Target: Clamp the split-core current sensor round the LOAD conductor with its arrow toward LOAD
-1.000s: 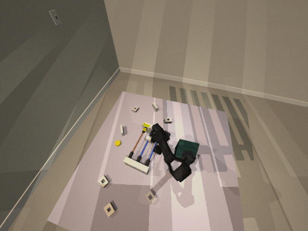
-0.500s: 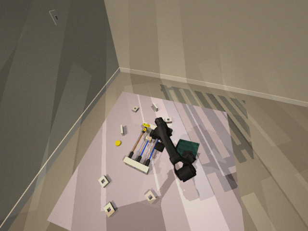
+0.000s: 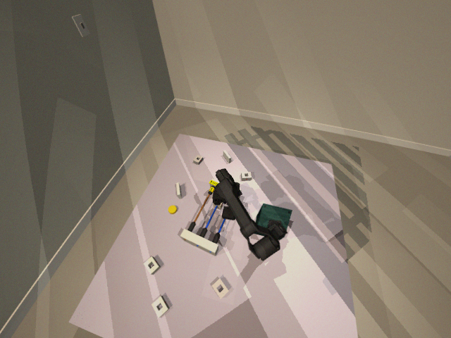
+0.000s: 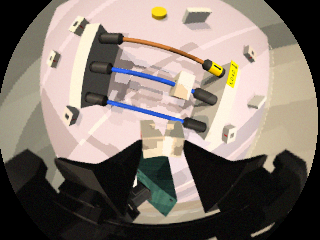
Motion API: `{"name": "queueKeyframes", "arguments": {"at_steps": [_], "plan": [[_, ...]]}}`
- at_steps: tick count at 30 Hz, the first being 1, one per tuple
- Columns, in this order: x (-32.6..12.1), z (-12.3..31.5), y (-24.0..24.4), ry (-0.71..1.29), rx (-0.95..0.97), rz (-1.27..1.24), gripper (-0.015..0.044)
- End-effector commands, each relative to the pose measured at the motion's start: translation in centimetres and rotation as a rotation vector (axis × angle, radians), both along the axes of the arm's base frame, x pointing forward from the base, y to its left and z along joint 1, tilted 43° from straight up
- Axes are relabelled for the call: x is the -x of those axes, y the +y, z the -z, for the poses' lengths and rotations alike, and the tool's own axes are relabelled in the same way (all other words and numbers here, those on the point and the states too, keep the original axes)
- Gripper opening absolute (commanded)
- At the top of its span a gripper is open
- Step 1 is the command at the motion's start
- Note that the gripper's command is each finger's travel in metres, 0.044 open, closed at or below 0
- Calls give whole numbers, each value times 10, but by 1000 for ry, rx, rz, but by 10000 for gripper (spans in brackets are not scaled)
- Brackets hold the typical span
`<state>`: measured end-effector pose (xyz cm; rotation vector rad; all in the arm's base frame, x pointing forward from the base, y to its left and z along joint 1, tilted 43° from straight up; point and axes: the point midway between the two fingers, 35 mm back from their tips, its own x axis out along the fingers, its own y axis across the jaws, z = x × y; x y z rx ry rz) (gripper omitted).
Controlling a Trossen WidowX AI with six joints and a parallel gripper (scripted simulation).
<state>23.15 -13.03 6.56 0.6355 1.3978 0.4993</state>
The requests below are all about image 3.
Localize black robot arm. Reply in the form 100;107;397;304
212;168;288;261

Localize yellow round disc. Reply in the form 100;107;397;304
168;206;178;214

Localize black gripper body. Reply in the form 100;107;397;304
222;207;235;220

